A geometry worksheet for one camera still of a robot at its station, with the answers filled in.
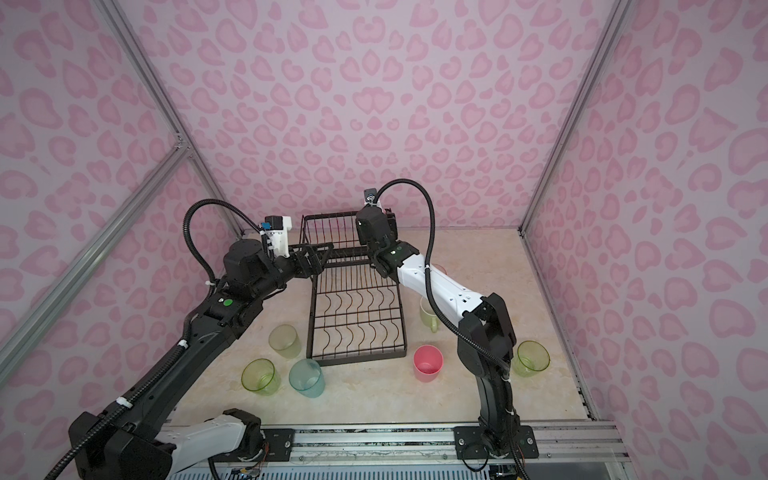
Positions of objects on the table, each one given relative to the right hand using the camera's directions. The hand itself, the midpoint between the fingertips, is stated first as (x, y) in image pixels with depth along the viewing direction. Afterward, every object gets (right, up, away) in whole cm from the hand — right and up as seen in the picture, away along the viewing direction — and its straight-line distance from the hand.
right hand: (375, 211), depth 84 cm
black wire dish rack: (-7, -31, +11) cm, 33 cm away
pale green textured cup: (-26, -37, +3) cm, 46 cm away
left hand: (-12, -9, -13) cm, 20 cm away
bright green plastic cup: (-32, -46, -1) cm, 56 cm away
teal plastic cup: (-19, -47, -1) cm, 51 cm away
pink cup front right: (+15, -42, 0) cm, 45 cm away
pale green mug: (+15, -30, +2) cm, 34 cm away
